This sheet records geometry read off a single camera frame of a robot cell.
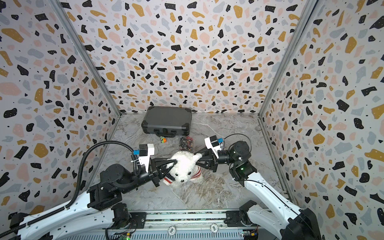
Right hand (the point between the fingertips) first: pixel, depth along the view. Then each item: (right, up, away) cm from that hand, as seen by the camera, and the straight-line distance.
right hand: (192, 159), depth 58 cm
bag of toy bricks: (-7, +2, +42) cm, 43 cm away
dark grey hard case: (-21, +17, +49) cm, 56 cm away
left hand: (-5, +1, -6) cm, 8 cm away
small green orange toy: (-23, +4, +45) cm, 51 cm away
